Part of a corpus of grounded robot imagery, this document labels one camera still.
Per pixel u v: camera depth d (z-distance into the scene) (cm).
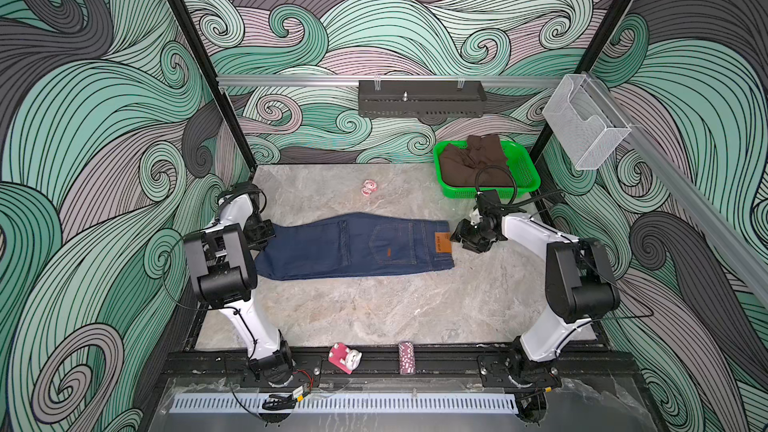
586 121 78
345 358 70
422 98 94
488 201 76
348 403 70
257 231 79
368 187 110
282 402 71
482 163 111
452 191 104
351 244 96
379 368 75
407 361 71
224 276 50
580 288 47
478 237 80
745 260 51
